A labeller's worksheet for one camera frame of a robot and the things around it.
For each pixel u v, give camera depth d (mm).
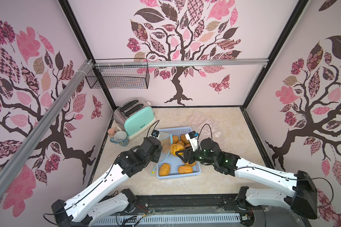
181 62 937
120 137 944
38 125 542
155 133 622
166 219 697
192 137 634
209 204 757
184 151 629
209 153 550
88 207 398
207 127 1040
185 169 811
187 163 632
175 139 947
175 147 694
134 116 909
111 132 915
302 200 384
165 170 813
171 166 860
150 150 527
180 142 923
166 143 775
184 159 641
